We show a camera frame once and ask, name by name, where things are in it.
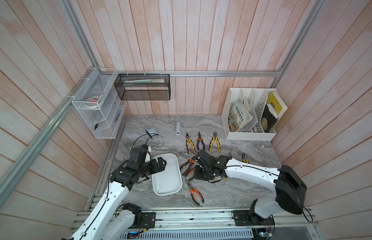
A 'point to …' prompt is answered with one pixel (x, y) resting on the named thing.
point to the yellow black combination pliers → (188, 140)
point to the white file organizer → (252, 114)
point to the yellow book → (279, 106)
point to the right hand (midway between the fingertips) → (193, 175)
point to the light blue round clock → (153, 132)
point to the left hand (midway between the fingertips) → (159, 167)
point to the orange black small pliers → (199, 139)
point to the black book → (269, 118)
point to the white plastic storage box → (169, 181)
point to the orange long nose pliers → (192, 191)
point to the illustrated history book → (239, 116)
